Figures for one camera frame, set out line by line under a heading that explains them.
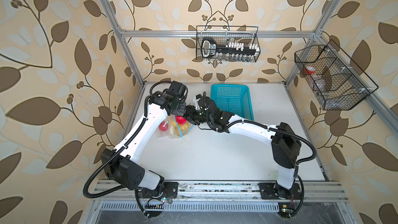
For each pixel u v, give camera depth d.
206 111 0.61
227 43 0.81
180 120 0.74
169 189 0.74
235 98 1.12
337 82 0.73
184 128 0.86
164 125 0.93
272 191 0.73
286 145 0.47
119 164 0.39
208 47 0.83
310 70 0.81
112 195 0.74
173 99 0.53
